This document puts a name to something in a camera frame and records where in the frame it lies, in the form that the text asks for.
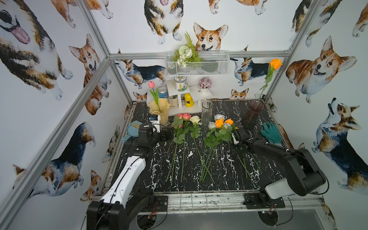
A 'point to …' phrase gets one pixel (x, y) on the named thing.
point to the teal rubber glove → (271, 132)
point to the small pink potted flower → (204, 83)
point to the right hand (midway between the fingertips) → (236, 145)
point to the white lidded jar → (181, 85)
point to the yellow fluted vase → (160, 106)
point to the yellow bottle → (189, 101)
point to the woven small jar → (173, 101)
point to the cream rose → (195, 120)
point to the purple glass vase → (250, 120)
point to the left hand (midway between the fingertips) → (165, 124)
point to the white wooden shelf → (193, 89)
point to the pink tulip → (151, 85)
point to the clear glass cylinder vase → (206, 112)
